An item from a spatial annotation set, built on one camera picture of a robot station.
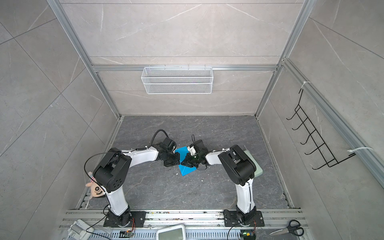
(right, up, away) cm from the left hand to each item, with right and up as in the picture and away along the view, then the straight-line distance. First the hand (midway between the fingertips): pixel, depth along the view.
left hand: (181, 159), depth 94 cm
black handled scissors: (+57, -28, -22) cm, 68 cm away
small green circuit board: (+35, -31, -24) cm, 52 cm away
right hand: (0, -2, 0) cm, 2 cm away
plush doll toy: (-42, -12, -19) cm, 47 cm away
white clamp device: (-46, -28, -24) cm, 59 cm away
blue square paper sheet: (+3, -6, -4) cm, 7 cm away
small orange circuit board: (-25, -31, -23) cm, 46 cm away
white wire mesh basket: (-3, +54, +6) cm, 54 cm away
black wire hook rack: (+65, +9, -32) cm, 73 cm away
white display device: (0, -27, -27) cm, 39 cm away
